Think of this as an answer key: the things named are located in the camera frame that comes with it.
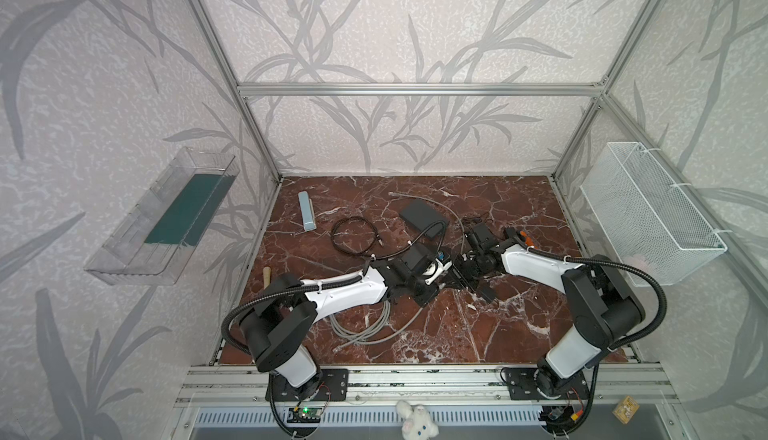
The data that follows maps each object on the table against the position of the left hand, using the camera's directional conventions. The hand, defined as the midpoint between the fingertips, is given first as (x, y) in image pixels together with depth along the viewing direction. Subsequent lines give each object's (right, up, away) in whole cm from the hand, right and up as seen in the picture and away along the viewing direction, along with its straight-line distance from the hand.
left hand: (438, 282), depth 84 cm
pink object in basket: (+48, +8, -11) cm, 50 cm away
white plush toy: (-7, -26, -19) cm, 33 cm away
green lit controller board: (-34, -28, -13) cm, 46 cm away
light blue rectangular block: (-44, +19, +21) cm, 52 cm away
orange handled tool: (+32, +10, +16) cm, 37 cm away
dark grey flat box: (-2, +18, +25) cm, 31 cm away
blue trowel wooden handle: (-53, 0, +8) cm, 53 cm away
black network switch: (+4, +3, -4) cm, 7 cm away
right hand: (0, +2, +4) cm, 4 cm away
